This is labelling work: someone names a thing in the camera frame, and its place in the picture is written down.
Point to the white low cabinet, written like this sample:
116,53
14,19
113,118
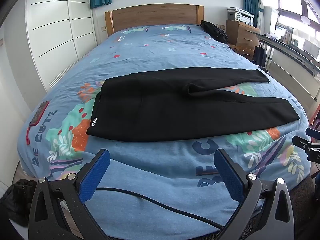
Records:
287,75

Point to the window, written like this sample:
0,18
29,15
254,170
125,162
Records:
287,7

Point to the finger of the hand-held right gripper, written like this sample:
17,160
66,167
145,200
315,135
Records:
313,132
303,143

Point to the blue printed bed sheet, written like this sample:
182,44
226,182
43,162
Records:
162,55

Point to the grey printer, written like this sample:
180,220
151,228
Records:
241,16

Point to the white wardrobe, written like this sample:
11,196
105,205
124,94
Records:
55,30

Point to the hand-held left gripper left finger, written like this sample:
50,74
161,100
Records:
96,175

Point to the black jacket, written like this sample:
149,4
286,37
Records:
17,200

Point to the black pants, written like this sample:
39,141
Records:
162,110

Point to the wooden headboard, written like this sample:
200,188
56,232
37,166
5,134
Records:
155,15

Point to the wooden dresser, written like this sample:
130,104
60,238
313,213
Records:
240,33

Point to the black backpack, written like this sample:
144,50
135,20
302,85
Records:
215,31

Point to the grey metal rail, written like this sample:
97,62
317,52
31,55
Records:
287,48

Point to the white round disc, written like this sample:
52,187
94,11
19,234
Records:
305,20

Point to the dark paper bag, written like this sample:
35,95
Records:
259,55

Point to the dark cloth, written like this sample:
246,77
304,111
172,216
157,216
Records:
305,205

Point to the red phone pouch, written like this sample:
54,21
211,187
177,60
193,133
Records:
40,111

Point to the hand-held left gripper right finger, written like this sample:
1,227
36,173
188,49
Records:
228,175

